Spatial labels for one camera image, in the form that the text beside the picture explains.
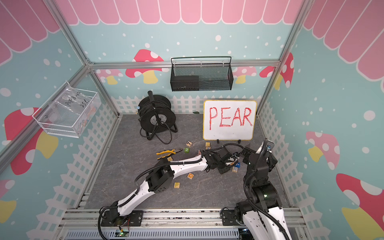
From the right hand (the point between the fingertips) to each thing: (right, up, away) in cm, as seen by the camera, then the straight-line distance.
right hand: (258, 147), depth 68 cm
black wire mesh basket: (-25, +42, +25) cm, 55 cm away
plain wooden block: (-46, -11, +27) cm, 54 cm away
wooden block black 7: (-34, -2, +34) cm, 48 cm away
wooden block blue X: (-21, -4, +31) cm, 38 cm away
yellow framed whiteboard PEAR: (-7, +14, +29) cm, 33 cm away
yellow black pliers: (-43, -7, +29) cm, 52 cm away
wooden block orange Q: (-32, -19, +19) cm, 42 cm away
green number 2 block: (-35, -6, +31) cm, 47 cm away
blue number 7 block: (-3, -14, +23) cm, 27 cm away
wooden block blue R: (-5, -16, +21) cm, 27 cm away
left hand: (-10, -15, +24) cm, 30 cm away
